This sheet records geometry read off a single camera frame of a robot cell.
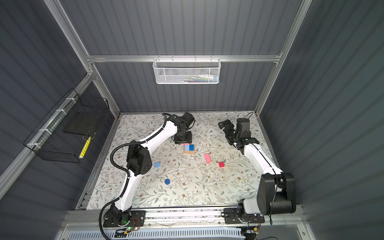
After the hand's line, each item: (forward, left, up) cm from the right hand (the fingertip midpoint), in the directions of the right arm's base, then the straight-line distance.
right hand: (223, 128), depth 86 cm
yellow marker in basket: (-23, +67, +10) cm, 71 cm away
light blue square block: (-3, +22, -15) cm, 27 cm away
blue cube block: (-3, +19, -15) cm, 25 cm away
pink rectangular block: (-8, +9, -20) cm, 23 cm away
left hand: (-2, +21, -10) cm, 24 cm away
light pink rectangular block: (-2, +23, -13) cm, 26 cm away
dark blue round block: (-24, +33, -18) cm, 45 cm away
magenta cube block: (-14, 0, -19) cm, 23 cm away
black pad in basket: (-4, +75, +11) cm, 76 cm away
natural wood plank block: (-4, +24, -18) cm, 30 cm away
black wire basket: (-12, +80, +13) cm, 82 cm away
